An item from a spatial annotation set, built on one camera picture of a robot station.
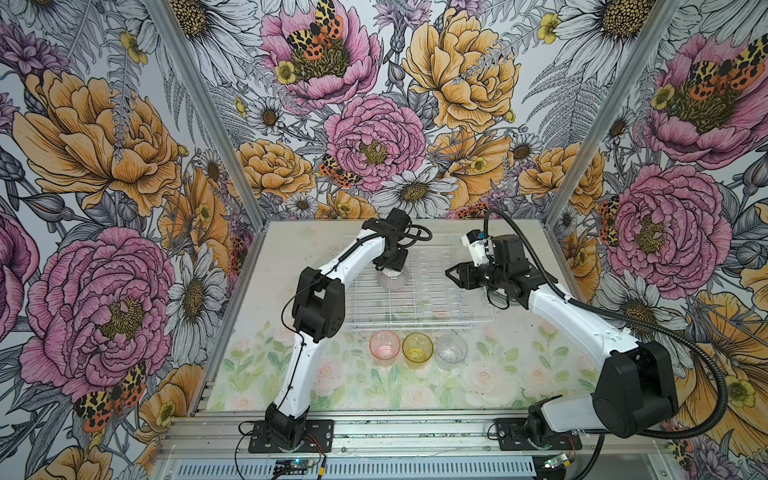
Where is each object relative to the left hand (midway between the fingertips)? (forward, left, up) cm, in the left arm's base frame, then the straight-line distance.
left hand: (390, 269), depth 97 cm
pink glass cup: (-23, +2, -7) cm, 24 cm away
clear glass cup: (-23, -18, -9) cm, 30 cm away
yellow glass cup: (-23, -7, -7) cm, 25 cm away
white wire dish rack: (-7, -13, -7) cm, 16 cm away
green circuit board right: (-50, -38, -8) cm, 64 cm away
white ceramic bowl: (-2, -1, -2) cm, 3 cm away
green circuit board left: (-49, +23, -9) cm, 55 cm away
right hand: (-10, -18, +9) cm, 22 cm away
